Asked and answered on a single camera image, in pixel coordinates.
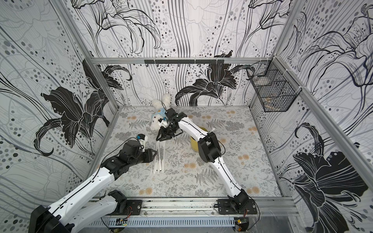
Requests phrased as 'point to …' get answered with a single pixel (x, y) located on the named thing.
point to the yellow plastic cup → (194, 144)
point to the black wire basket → (275, 89)
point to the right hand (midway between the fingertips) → (161, 138)
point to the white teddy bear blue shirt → (159, 111)
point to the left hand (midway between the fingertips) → (156, 155)
